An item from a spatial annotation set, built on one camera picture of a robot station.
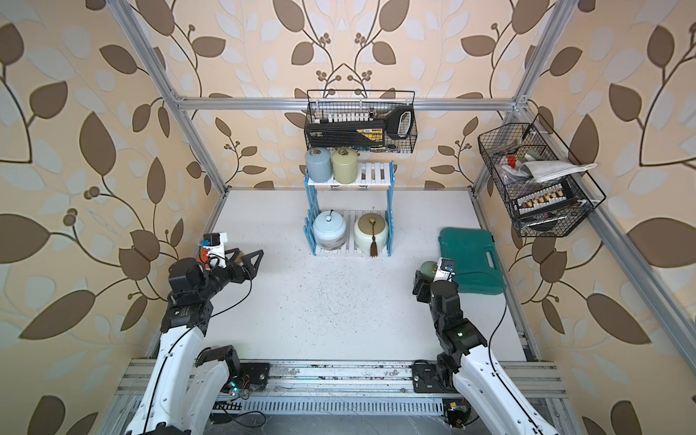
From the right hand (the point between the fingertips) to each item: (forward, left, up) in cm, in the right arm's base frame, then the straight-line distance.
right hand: (430, 274), depth 83 cm
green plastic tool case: (+8, -19, -6) cm, 21 cm away
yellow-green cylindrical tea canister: (+26, +25, +25) cm, 44 cm away
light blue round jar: (+17, +32, +2) cm, 36 cm away
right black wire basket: (+31, -25, +24) cm, 46 cm away
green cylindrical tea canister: (0, +1, +3) cm, 3 cm away
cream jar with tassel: (+15, +17, +2) cm, 23 cm away
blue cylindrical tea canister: (+25, +33, +24) cm, 48 cm away
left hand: (+4, +54, +11) cm, 55 cm away
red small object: (-3, +60, +20) cm, 63 cm away
